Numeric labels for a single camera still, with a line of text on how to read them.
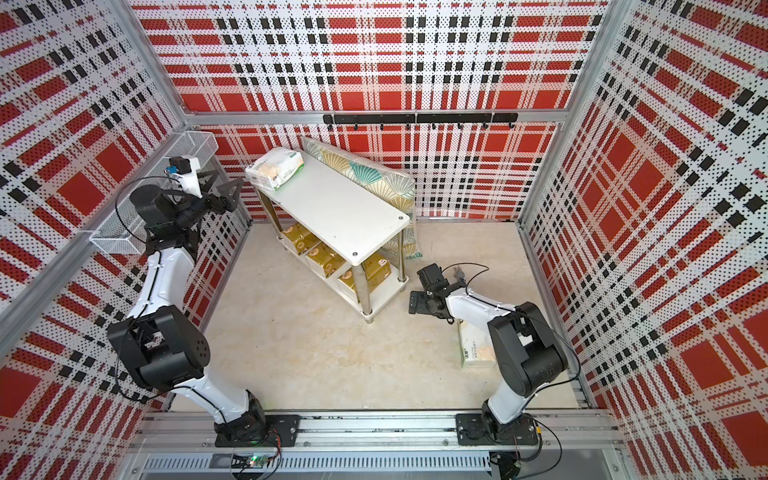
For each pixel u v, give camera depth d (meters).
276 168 0.79
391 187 0.81
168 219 0.60
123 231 0.58
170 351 0.47
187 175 0.64
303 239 0.99
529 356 0.46
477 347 0.82
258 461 0.69
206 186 0.76
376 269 0.91
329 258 0.93
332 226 0.74
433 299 0.69
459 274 1.04
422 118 0.89
